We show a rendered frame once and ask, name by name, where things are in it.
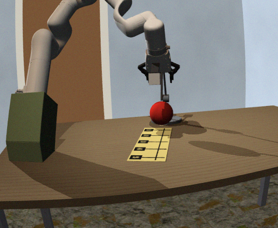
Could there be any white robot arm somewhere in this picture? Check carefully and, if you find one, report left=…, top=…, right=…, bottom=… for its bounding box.
left=15, top=0, right=170, bottom=94

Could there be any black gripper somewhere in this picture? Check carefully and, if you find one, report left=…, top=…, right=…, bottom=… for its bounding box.
left=138, top=49, right=180, bottom=83

